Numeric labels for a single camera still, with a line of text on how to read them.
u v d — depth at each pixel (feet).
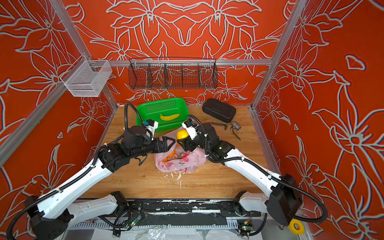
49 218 1.27
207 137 1.80
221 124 3.53
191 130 2.11
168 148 1.95
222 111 3.55
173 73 3.22
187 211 2.39
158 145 1.90
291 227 2.21
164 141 1.96
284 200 1.26
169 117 3.61
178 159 2.71
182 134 2.31
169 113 3.74
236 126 3.39
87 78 3.03
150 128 2.00
